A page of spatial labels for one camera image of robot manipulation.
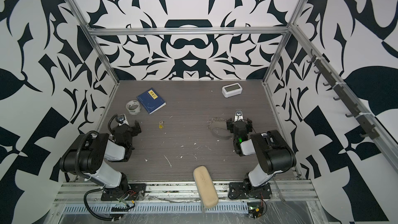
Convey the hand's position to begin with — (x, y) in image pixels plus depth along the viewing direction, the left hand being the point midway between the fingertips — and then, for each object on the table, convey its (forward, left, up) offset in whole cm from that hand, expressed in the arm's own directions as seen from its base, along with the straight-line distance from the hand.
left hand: (126, 121), depth 92 cm
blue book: (+19, -10, -6) cm, 22 cm away
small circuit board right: (-44, -66, -7) cm, 80 cm away
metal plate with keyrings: (-3, -55, -7) cm, 55 cm away
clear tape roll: (+14, +1, -5) cm, 14 cm away
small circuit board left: (-42, -3, -9) cm, 43 cm away
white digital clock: (+23, -66, -1) cm, 70 cm away
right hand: (0, -67, 0) cm, 68 cm away
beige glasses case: (-35, -44, -3) cm, 57 cm away
